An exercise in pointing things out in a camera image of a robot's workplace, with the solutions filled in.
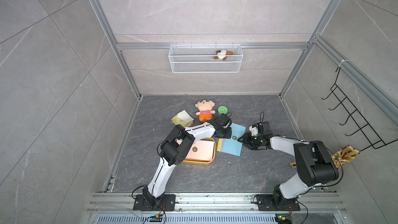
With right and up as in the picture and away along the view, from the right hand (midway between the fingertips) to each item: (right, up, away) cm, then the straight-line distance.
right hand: (240, 140), depth 93 cm
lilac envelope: (-11, 0, +2) cm, 11 cm away
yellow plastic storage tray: (-23, -10, -11) cm, 27 cm away
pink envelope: (-24, -4, -8) cm, 25 cm away
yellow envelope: (-14, -5, -1) cm, 15 cm away
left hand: (-5, +4, +2) cm, 7 cm away
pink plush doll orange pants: (-22, +21, +11) cm, 32 cm away
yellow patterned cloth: (+39, 0, -27) cm, 48 cm away
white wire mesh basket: (-25, +52, +6) cm, 58 cm away
